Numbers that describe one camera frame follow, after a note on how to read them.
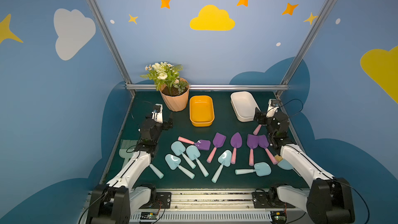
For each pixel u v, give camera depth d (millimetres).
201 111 1076
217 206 747
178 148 923
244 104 1148
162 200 757
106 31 855
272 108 698
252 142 939
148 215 718
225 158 880
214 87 1214
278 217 731
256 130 981
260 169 840
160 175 799
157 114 688
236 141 960
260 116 751
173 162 861
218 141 957
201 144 936
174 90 1070
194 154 896
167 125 764
